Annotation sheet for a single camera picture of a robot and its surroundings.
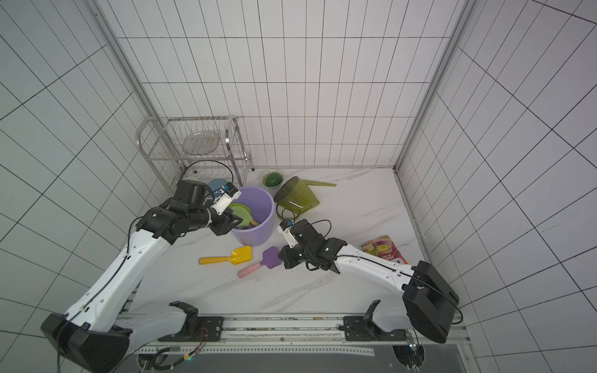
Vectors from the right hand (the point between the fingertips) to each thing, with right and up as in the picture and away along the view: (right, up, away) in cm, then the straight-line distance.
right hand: (272, 258), depth 77 cm
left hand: (-13, +14, -3) cm, 19 cm away
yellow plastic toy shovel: (-15, -2, +12) cm, 19 cm away
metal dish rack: (-51, +46, +32) cm, 76 cm away
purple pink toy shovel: (-1, 0, +1) cm, 1 cm away
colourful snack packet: (+41, +1, +10) cm, 43 cm away
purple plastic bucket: (-6, +18, +12) cm, 23 cm away
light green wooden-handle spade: (-13, +13, +14) cm, 23 cm away
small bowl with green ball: (-4, +28, +33) cm, 43 cm away
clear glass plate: (-31, +43, +15) cm, 55 cm away
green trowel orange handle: (-14, +17, +12) cm, 25 cm away
